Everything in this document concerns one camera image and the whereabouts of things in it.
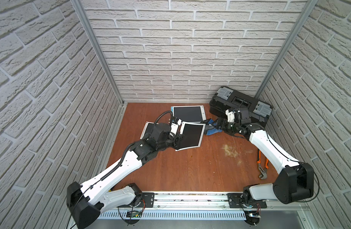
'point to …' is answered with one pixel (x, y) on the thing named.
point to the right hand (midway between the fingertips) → (218, 125)
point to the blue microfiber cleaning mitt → (213, 130)
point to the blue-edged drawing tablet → (195, 113)
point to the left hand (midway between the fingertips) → (185, 134)
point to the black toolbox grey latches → (226, 98)
